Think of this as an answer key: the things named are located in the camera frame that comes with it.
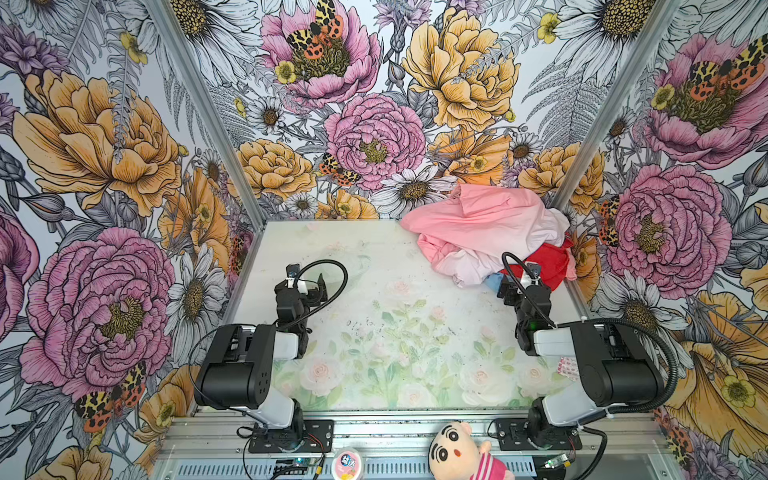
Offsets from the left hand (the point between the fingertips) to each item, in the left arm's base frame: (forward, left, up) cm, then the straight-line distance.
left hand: (307, 283), depth 94 cm
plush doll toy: (-45, -39, +1) cm, 59 cm away
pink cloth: (+17, -53, +1) cm, 56 cm away
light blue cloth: (+2, -59, -2) cm, 59 cm away
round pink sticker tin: (-46, -16, +3) cm, 49 cm away
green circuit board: (-44, -4, -9) cm, 45 cm away
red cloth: (+7, -78, +2) cm, 78 cm away
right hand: (-1, -65, 0) cm, 65 cm away
